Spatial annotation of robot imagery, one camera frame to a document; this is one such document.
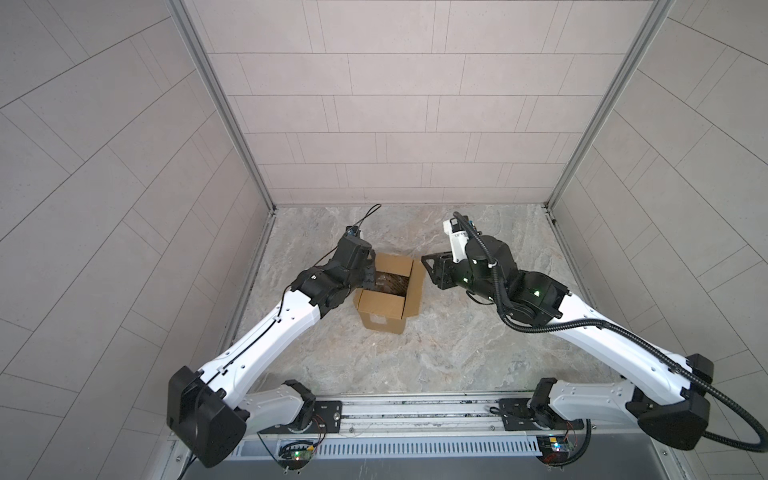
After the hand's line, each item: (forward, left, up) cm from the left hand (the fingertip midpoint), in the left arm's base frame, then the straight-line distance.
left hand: (376, 264), depth 77 cm
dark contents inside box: (-1, -4, -8) cm, 9 cm away
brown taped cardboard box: (-11, -3, -5) cm, 12 cm away
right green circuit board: (-38, -42, -19) cm, 59 cm away
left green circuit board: (-39, +17, -16) cm, 46 cm away
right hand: (-6, -11, +10) cm, 16 cm away
